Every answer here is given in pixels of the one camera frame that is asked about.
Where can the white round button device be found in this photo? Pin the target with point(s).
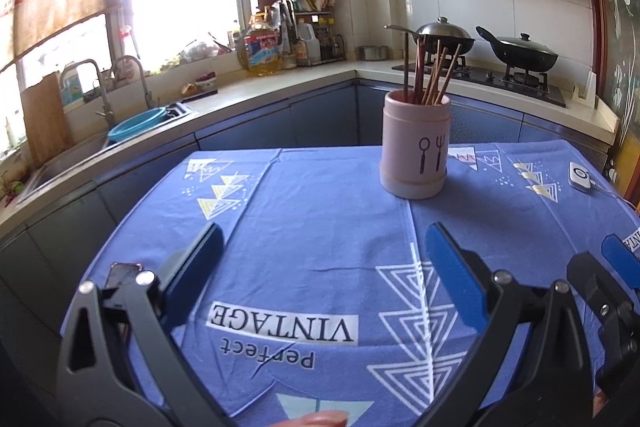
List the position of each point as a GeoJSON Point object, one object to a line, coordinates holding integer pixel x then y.
{"type": "Point", "coordinates": [579, 177]}

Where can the wooden cutting board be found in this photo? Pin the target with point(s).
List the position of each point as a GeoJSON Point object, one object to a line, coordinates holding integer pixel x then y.
{"type": "Point", "coordinates": [47, 130]}

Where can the dark red chopstick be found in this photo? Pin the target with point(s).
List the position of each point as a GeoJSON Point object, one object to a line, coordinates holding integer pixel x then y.
{"type": "Point", "coordinates": [405, 79]}

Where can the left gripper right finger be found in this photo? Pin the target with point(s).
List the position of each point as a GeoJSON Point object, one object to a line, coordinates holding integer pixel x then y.
{"type": "Point", "coordinates": [552, 383]}

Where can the light wooden chopstick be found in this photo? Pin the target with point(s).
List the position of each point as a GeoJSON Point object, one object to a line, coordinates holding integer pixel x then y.
{"type": "Point", "coordinates": [452, 65]}

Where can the steel kitchen faucet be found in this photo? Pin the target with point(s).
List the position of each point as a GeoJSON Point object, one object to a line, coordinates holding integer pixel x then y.
{"type": "Point", "coordinates": [98, 86]}

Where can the smartphone on table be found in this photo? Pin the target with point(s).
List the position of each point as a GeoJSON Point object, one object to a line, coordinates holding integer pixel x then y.
{"type": "Point", "coordinates": [121, 273]}

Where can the brown wooden chopstick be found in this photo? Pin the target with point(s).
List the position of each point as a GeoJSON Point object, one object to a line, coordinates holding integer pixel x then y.
{"type": "Point", "coordinates": [421, 76]}
{"type": "Point", "coordinates": [437, 54]}
{"type": "Point", "coordinates": [418, 74]}
{"type": "Point", "coordinates": [435, 85]}
{"type": "Point", "coordinates": [434, 74]}

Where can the white plastic jug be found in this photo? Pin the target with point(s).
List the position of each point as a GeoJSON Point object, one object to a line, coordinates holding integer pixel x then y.
{"type": "Point", "coordinates": [308, 46]}

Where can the cooking oil bottle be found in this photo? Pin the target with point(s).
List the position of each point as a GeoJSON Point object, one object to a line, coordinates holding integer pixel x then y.
{"type": "Point", "coordinates": [261, 46]}

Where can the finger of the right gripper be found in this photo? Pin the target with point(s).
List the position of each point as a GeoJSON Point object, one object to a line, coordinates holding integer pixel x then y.
{"type": "Point", "coordinates": [619, 324]}
{"type": "Point", "coordinates": [622, 260]}

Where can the small steel pot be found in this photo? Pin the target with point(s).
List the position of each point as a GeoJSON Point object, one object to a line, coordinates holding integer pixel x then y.
{"type": "Point", "coordinates": [372, 53]}

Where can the black pan with lid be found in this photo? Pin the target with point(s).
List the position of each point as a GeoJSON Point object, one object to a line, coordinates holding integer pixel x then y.
{"type": "Point", "coordinates": [520, 52]}

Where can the blue plastic basin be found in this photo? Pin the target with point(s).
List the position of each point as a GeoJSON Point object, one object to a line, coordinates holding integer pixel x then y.
{"type": "Point", "coordinates": [137, 124]}

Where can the black spice rack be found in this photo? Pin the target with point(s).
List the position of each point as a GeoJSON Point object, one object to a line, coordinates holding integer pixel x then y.
{"type": "Point", "coordinates": [332, 44]}

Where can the black gas stove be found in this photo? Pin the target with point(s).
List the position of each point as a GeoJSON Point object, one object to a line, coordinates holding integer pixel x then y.
{"type": "Point", "coordinates": [531, 84]}

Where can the wok with steel lid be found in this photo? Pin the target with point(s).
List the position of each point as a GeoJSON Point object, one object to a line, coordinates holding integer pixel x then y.
{"type": "Point", "coordinates": [449, 36]}

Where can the glass painted door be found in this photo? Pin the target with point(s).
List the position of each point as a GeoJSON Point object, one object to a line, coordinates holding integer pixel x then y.
{"type": "Point", "coordinates": [616, 55]}

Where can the pink ceramic utensil holder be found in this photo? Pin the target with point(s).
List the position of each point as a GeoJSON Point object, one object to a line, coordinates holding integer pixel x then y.
{"type": "Point", "coordinates": [415, 141]}

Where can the blue patterned tablecloth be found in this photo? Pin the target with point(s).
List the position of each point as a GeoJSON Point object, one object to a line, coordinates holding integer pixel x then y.
{"type": "Point", "coordinates": [325, 297]}

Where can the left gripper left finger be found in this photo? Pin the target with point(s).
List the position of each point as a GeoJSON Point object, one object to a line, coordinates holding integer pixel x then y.
{"type": "Point", "coordinates": [96, 383]}

